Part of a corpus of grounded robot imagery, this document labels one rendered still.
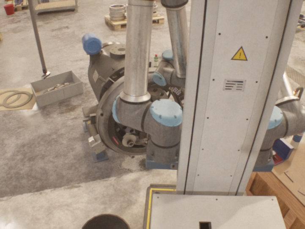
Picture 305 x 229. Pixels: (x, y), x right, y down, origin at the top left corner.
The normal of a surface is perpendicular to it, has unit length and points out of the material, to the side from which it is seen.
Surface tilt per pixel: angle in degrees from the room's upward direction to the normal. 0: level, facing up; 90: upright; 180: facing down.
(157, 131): 90
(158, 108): 5
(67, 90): 90
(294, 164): 0
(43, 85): 90
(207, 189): 90
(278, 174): 0
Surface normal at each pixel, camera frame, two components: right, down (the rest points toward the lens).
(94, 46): 0.39, 0.55
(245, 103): -0.07, 0.59
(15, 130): 0.00, -0.81
